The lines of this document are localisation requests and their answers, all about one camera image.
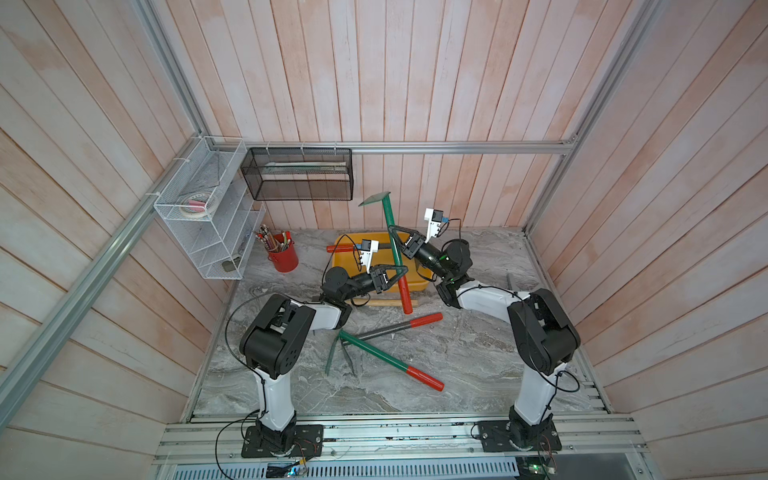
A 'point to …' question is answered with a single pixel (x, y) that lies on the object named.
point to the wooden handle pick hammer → (377, 302)
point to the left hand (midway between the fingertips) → (407, 273)
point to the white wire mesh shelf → (221, 232)
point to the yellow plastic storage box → (352, 262)
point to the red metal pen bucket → (286, 259)
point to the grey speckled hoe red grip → (354, 248)
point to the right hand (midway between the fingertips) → (387, 230)
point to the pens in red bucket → (273, 242)
